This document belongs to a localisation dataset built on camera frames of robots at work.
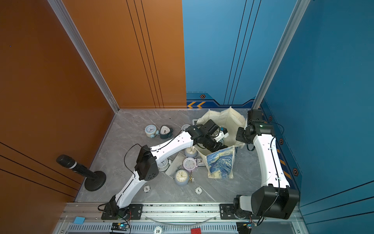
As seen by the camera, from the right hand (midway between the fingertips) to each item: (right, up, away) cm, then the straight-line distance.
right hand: (242, 136), depth 79 cm
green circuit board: (-63, -43, -8) cm, 77 cm away
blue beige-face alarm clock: (-33, -23, +2) cm, 40 cm away
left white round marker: (-53, -29, +2) cm, 61 cm away
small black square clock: (-23, -17, +10) cm, 30 cm away
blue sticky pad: (-83, -40, -8) cm, 93 cm away
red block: (-25, -43, -12) cm, 51 cm away
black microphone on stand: (-82, -25, +3) cm, 86 cm away
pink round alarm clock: (-29, -17, +8) cm, 35 cm away
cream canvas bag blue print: (-13, -14, -3) cm, 19 cm away
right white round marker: (-24, -30, +1) cm, 38 cm away
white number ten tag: (-42, -40, -16) cm, 60 cm away
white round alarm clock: (-33, +4, +24) cm, 41 cm away
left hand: (-9, -8, 0) cm, 12 cm away
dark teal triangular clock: (-46, +1, +22) cm, 51 cm away
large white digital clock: (-25, +8, +27) cm, 38 cm away
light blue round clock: (-56, +2, +23) cm, 61 cm away
